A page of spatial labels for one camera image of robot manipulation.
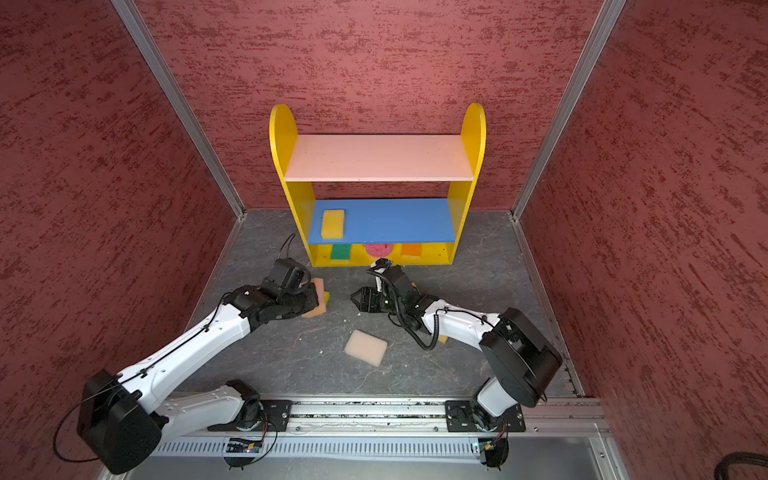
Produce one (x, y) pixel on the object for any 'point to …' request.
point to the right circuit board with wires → (495, 449)
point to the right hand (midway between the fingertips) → (356, 304)
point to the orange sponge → (411, 249)
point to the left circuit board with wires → (241, 445)
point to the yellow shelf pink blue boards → (378, 233)
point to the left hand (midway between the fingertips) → (318, 304)
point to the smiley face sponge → (379, 250)
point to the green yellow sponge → (341, 252)
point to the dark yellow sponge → (333, 222)
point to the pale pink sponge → (366, 346)
